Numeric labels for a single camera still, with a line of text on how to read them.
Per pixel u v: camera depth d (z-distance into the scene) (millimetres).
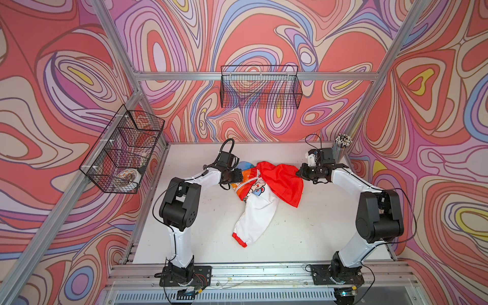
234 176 886
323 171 695
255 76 864
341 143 959
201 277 725
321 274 735
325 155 744
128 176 715
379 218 474
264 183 931
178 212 515
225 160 800
